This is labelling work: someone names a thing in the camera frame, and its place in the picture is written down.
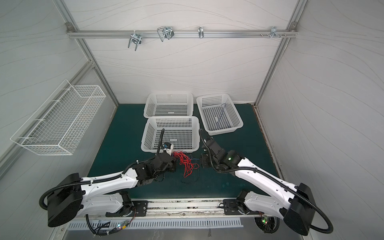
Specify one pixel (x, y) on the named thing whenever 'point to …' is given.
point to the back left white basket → (165, 104)
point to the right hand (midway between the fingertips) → (205, 154)
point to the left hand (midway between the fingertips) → (179, 157)
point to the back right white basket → (218, 114)
